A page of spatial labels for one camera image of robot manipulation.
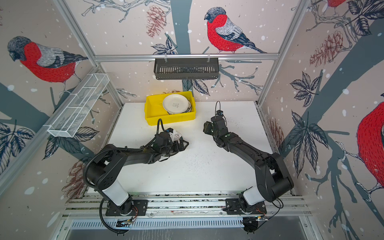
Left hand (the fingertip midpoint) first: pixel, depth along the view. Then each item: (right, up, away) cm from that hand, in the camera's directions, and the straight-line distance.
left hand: (184, 144), depth 90 cm
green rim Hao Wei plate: (+1, +21, +20) cm, 29 cm away
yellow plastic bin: (-23, +18, +21) cm, 36 cm away
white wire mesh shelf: (-58, +17, -15) cm, 62 cm away
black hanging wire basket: (+7, +52, +17) cm, 55 cm away
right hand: (+14, +12, -1) cm, 18 cm away
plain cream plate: (-9, +27, +24) cm, 37 cm away
